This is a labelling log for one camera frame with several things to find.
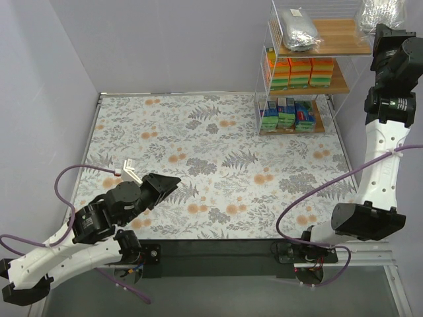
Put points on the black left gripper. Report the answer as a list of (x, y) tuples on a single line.
[(152, 186)]

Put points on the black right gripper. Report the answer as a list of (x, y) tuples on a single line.
[(382, 34)]

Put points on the silver steel wool pack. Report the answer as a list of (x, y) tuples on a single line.
[(391, 13), (299, 33)]

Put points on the orange Sponge Daddy box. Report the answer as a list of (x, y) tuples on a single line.
[(279, 70)]

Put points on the blue green sponge pack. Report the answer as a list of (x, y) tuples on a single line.
[(286, 113), (268, 114), (304, 117)]

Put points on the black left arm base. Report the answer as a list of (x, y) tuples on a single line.
[(146, 254)]

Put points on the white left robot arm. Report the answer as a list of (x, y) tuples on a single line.
[(93, 236)]

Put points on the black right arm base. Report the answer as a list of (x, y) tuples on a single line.
[(289, 252)]

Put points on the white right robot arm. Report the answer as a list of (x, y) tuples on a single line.
[(390, 108)]

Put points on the floral patterned table mat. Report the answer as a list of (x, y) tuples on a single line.
[(234, 182)]

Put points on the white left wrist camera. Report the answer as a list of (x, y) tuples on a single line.
[(128, 172)]

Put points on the white wire wooden shelf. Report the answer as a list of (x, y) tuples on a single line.
[(307, 54)]

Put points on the aluminium frame rail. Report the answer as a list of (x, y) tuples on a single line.
[(369, 286)]

